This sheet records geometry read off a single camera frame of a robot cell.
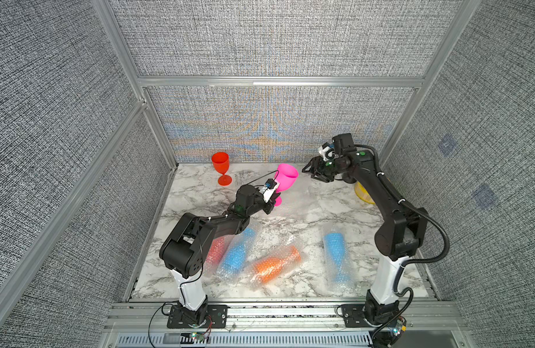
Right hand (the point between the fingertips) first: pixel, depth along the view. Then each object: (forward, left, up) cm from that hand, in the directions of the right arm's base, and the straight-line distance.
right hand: (307, 166), depth 85 cm
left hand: (-5, +10, -9) cm, 14 cm away
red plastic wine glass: (+12, +37, -9) cm, 40 cm away
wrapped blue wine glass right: (-35, -10, -16) cm, 39 cm away
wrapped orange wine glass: (-34, +14, -15) cm, 40 cm away
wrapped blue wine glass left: (-30, +28, -16) cm, 44 cm away
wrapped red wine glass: (-27, +34, -16) cm, 47 cm away
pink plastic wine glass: (-8, +9, +4) cm, 13 cm away
